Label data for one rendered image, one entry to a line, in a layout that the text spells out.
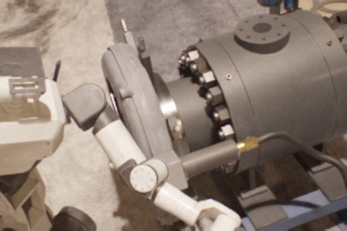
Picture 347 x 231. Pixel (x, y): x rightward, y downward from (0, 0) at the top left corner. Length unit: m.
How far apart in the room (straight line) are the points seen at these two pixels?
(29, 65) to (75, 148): 1.52
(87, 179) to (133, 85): 1.15
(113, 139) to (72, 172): 1.42
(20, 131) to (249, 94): 0.85
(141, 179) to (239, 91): 0.61
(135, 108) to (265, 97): 0.49
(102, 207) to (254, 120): 1.08
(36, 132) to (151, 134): 0.43
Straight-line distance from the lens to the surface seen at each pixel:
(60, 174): 2.78
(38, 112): 1.34
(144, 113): 1.60
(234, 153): 1.59
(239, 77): 1.78
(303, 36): 1.93
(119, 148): 1.36
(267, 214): 2.08
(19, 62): 1.44
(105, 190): 2.62
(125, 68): 1.69
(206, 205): 1.36
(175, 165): 1.52
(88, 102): 1.37
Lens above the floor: 1.95
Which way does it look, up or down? 41 degrees down
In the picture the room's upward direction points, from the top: 11 degrees counter-clockwise
